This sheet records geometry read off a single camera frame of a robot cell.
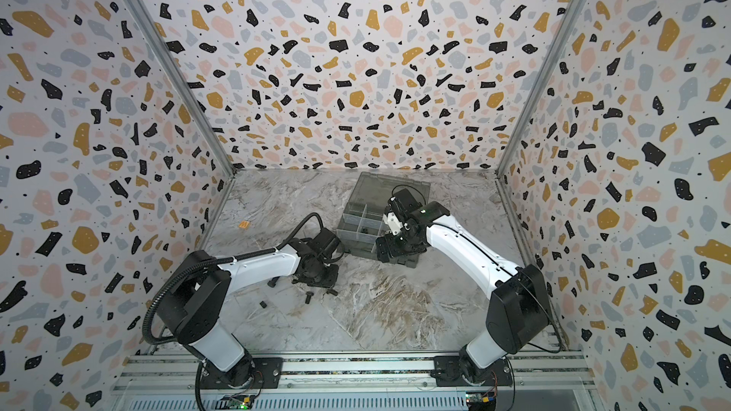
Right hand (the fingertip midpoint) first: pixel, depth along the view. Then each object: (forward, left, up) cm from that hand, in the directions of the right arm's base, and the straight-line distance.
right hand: (386, 248), depth 81 cm
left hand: (-4, +16, -13) cm, 21 cm away
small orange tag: (+17, +52, -14) cm, 56 cm away
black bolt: (-7, +17, -14) cm, 23 cm away
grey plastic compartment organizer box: (+17, +9, -11) cm, 22 cm away
